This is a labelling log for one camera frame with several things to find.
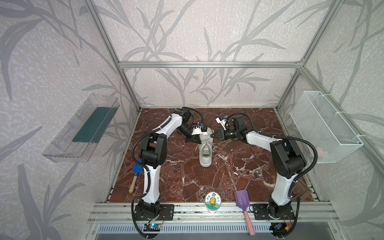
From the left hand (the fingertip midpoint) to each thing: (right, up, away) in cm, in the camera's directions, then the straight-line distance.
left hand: (200, 136), depth 91 cm
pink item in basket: (+59, -7, -19) cm, 62 cm away
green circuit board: (-24, -43, -19) cm, 52 cm away
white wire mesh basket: (+54, +9, -24) cm, 60 cm away
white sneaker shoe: (+3, -8, -1) cm, 8 cm away
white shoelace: (+4, -2, +2) cm, 5 cm away
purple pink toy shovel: (+22, -33, -14) cm, 42 cm away
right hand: (+7, +3, 0) cm, 8 cm away
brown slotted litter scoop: (+55, -28, -10) cm, 63 cm away
